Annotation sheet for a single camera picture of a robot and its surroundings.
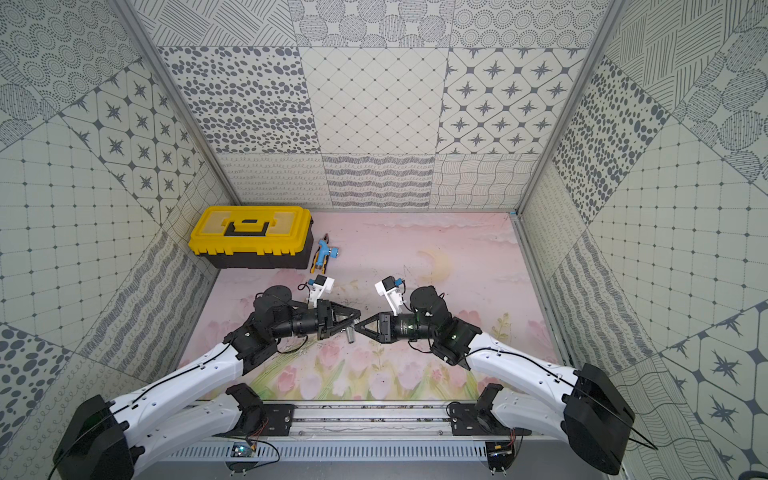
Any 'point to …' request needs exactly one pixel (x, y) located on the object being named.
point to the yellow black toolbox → (252, 237)
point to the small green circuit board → (240, 449)
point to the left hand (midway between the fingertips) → (359, 310)
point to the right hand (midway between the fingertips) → (359, 330)
